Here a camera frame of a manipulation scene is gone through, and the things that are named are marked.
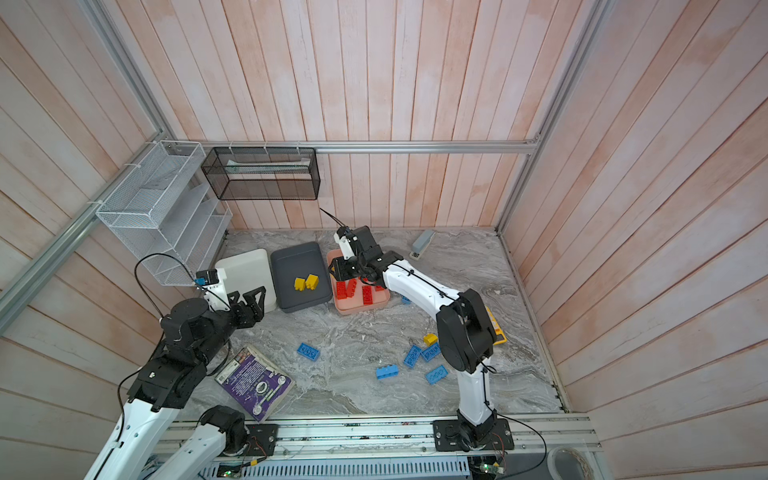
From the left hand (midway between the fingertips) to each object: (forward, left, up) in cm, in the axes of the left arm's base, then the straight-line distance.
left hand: (253, 297), depth 70 cm
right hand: (+17, -16, -10) cm, 26 cm away
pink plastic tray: (+13, -22, -26) cm, 37 cm away
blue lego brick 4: (-4, -45, -24) cm, 51 cm away
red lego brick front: (+16, -26, -24) cm, 39 cm away
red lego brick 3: (+21, -30, -27) cm, 46 cm away
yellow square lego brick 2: (+20, -7, -23) cm, 32 cm away
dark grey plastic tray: (+30, 0, -24) cm, 39 cm away
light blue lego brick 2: (-10, -47, -26) cm, 54 cm away
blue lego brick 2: (-3, -9, -25) cm, 27 cm away
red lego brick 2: (+19, -21, -24) cm, 37 cm away
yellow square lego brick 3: (0, -46, -24) cm, 51 cm away
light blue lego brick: (-9, -32, -24) cm, 41 cm away
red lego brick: (+18, -17, -24) cm, 34 cm away
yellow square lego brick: (+20, -3, -24) cm, 31 cm away
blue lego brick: (+14, -39, -25) cm, 48 cm away
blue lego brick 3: (-3, -41, -30) cm, 51 cm away
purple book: (-13, +4, -24) cm, 27 cm away
